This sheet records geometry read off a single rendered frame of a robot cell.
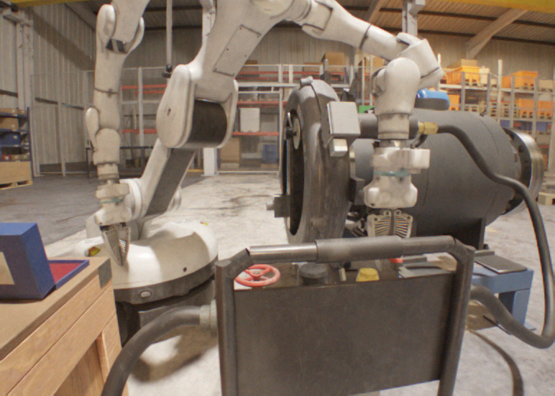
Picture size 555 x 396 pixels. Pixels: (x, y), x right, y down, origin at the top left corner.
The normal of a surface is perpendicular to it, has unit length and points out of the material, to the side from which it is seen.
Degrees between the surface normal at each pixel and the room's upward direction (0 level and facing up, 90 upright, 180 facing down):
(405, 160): 90
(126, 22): 134
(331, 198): 98
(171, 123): 92
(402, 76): 92
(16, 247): 102
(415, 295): 90
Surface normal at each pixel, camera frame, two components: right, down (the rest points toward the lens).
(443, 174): 0.12, 0.07
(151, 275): 0.54, 0.09
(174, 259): 0.62, -0.51
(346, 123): 0.11, -0.26
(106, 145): 0.76, 0.09
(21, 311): 0.00, -0.99
